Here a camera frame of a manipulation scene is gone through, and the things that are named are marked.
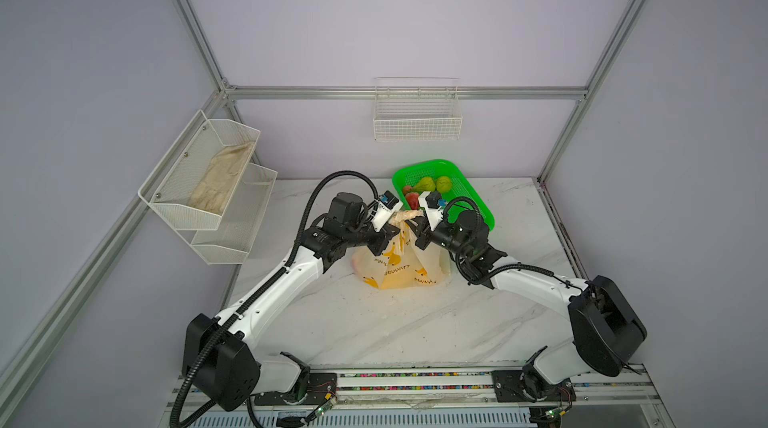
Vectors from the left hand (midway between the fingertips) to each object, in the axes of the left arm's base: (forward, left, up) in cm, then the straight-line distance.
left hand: (395, 231), depth 76 cm
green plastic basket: (+33, -25, -16) cm, 45 cm away
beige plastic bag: (-3, -2, -12) cm, 13 cm away
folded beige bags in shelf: (+9, +48, +6) cm, 49 cm away
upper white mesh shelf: (+11, +54, +6) cm, 55 cm away
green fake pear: (+36, -12, -19) cm, 42 cm away
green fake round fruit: (+35, -19, -19) cm, 44 cm away
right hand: (+3, -2, +3) cm, 5 cm away
